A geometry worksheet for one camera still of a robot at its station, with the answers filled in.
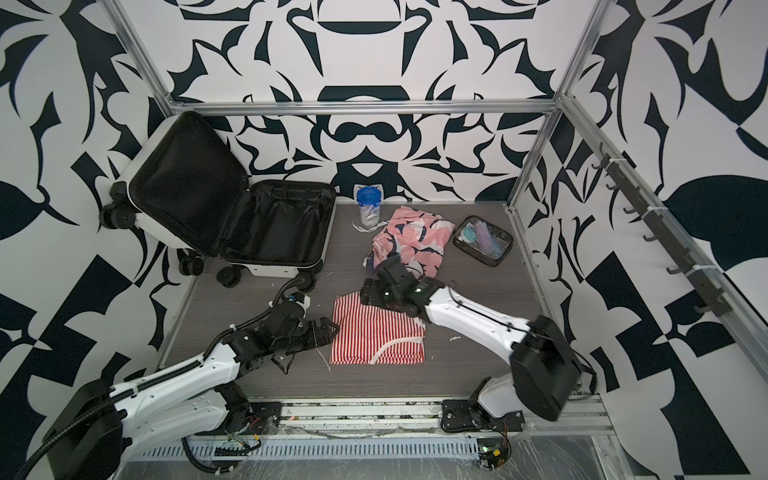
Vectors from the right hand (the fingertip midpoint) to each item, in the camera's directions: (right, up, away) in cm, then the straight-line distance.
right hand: (370, 293), depth 82 cm
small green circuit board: (+29, -35, -11) cm, 47 cm away
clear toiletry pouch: (+38, +13, +26) cm, 48 cm away
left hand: (-11, -9, 0) cm, 14 cm away
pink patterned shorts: (+15, +16, +26) cm, 34 cm away
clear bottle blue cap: (-2, +28, +23) cm, 36 cm away
